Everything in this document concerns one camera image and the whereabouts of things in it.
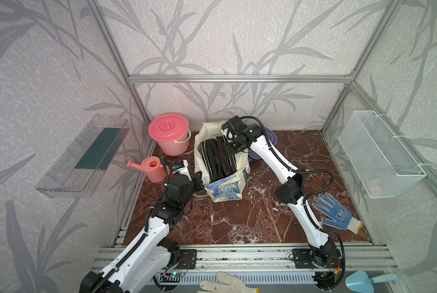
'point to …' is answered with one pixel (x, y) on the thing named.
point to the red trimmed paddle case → (228, 162)
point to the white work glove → (226, 284)
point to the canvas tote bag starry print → (229, 189)
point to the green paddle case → (209, 150)
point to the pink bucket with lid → (172, 133)
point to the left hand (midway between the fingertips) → (203, 173)
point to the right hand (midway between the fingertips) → (228, 148)
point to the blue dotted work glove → (343, 217)
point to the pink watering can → (152, 168)
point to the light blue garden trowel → (360, 281)
